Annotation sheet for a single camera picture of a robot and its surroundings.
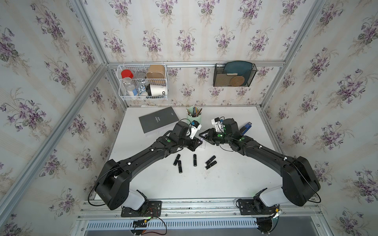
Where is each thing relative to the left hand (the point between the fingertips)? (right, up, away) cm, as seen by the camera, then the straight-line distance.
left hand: (203, 144), depth 79 cm
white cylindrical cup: (-28, +33, +14) cm, 45 cm away
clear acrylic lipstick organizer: (0, 0, -1) cm, 1 cm away
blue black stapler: (+31, +7, +22) cm, 38 cm away
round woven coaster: (+24, +40, +19) cm, 50 cm away
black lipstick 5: (+7, -14, +9) cm, 18 cm away
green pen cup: (-4, +18, +22) cm, 29 cm away
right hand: (-1, +4, +1) cm, 5 cm away
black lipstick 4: (+5, -12, +10) cm, 16 cm away
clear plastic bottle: (-44, +34, +8) cm, 56 cm away
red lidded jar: (-48, +43, +13) cm, 66 cm away
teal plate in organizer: (+28, +47, +17) cm, 57 cm away
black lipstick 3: (-4, -12, +10) cm, 16 cm away
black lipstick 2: (-14, -15, +7) cm, 21 cm away
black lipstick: (-16, -12, +11) cm, 22 cm away
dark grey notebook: (-31, +14, +28) cm, 44 cm away
